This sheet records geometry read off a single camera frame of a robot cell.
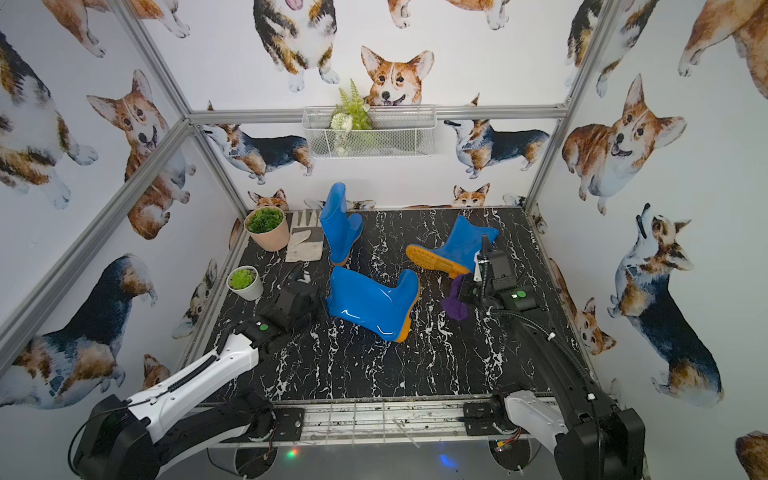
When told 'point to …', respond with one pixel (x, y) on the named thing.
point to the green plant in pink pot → (263, 220)
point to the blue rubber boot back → (457, 256)
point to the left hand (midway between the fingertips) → (333, 297)
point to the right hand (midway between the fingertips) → (457, 284)
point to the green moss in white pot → (241, 279)
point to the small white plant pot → (254, 290)
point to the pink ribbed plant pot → (272, 241)
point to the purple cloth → (452, 305)
